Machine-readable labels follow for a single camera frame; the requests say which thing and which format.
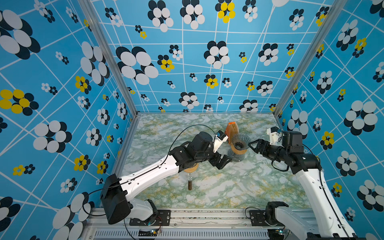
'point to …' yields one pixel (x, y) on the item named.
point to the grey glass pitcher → (235, 157)
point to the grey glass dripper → (240, 141)
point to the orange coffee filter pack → (231, 129)
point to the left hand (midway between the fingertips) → (226, 152)
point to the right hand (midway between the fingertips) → (254, 146)
